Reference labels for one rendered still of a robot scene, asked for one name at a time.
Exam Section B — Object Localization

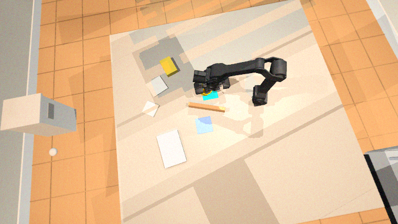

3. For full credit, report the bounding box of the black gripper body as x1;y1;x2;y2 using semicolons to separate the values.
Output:
194;78;230;95

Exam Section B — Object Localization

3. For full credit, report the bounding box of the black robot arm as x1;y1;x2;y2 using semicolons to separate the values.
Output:
193;57;287;107

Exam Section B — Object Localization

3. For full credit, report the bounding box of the yellow rectangular block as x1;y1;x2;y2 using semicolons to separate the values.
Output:
160;57;178;77

